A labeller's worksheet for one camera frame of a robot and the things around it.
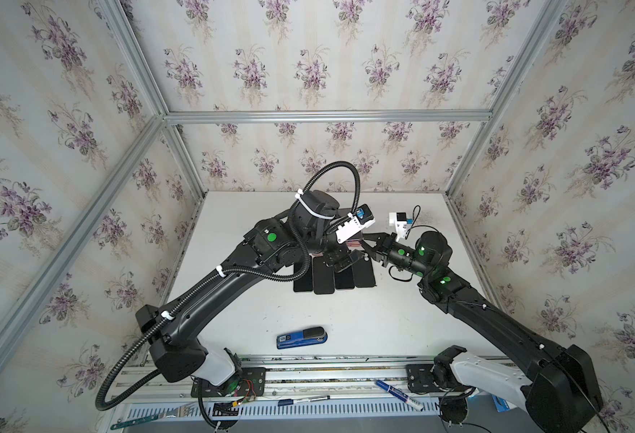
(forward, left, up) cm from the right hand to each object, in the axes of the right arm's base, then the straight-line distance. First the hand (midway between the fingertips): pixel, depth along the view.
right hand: (365, 236), depth 70 cm
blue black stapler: (-18, +15, -25) cm, 35 cm away
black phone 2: (+2, +4, -29) cm, 29 cm away
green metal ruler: (-39, +59, -28) cm, 76 cm away
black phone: (+1, +18, -29) cm, 34 cm away
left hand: (-3, +3, +4) cm, 6 cm away
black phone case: (+2, +11, -29) cm, 31 cm away
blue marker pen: (-32, -10, -28) cm, 43 cm away
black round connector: (-34, -25, -31) cm, 52 cm away
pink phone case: (-3, +3, 0) cm, 4 cm away
